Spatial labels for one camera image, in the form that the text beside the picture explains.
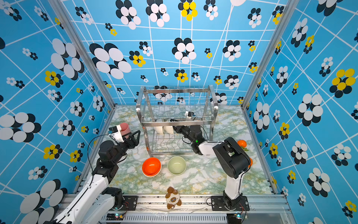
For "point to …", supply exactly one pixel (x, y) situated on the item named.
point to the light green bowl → (176, 165)
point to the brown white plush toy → (172, 198)
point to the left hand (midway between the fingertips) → (137, 131)
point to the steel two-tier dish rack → (157, 108)
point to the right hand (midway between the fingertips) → (173, 120)
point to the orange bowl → (151, 167)
